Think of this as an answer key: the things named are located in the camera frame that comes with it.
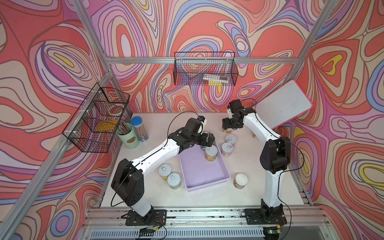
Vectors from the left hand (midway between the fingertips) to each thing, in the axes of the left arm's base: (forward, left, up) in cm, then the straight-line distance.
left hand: (209, 137), depth 81 cm
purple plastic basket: (-10, +5, -25) cm, 27 cm away
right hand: (+13, -15, -8) cm, 21 cm away
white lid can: (-3, -2, -12) cm, 12 cm away
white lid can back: (+10, -14, -7) cm, 18 cm away
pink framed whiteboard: (+25, -52, +2) cm, 58 cm away
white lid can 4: (-13, +25, -15) cm, 32 cm away
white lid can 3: (-19, -16, -14) cm, 29 cm away
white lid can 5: (-18, +19, -16) cm, 31 cm away
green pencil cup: (+6, +49, -7) cm, 50 cm away
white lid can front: (+1, -13, -15) cm, 20 cm away
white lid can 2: (+9, -16, -13) cm, 23 cm away
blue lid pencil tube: (+10, +42, -4) cm, 44 cm away
